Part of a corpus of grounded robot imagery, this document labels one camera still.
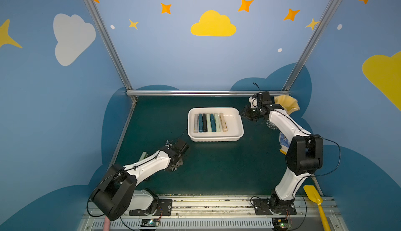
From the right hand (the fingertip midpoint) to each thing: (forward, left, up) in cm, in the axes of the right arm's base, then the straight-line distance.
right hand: (243, 112), depth 93 cm
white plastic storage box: (+6, +3, -16) cm, 17 cm away
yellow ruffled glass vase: (+6, -29, +2) cm, 30 cm away
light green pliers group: (0, +15, -13) cm, 19 cm away
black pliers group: (0, +23, -13) cm, 27 cm away
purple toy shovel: (-59, +65, -13) cm, 88 cm away
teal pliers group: (0, +26, -13) cm, 29 cm away
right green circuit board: (-54, -15, -16) cm, 58 cm away
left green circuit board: (-57, +46, -15) cm, 75 cm away
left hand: (-28, +37, -13) cm, 48 cm away
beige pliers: (0, +11, -13) cm, 17 cm away
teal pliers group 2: (-1, +18, -12) cm, 22 cm away
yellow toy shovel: (-41, -34, -14) cm, 55 cm away
